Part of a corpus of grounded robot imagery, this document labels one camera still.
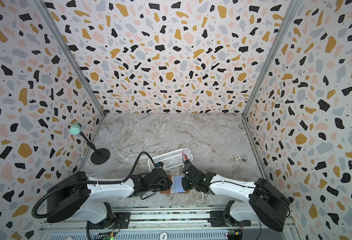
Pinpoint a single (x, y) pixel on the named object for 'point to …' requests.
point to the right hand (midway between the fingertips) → (182, 180)
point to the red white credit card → (185, 155)
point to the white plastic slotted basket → (172, 160)
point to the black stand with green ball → (100, 156)
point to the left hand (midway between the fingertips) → (175, 182)
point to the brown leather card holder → (177, 186)
